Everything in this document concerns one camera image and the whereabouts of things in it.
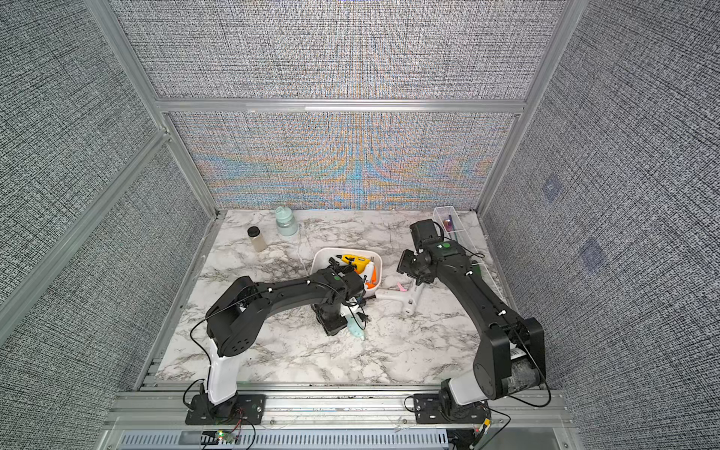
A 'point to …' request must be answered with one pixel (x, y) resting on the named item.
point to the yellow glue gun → (359, 262)
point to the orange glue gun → (374, 278)
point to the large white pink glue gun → (408, 297)
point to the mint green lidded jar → (287, 224)
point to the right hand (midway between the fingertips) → (407, 261)
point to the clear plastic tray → (464, 227)
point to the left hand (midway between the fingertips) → (335, 324)
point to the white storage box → (321, 257)
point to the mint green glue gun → (355, 325)
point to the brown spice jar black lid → (258, 239)
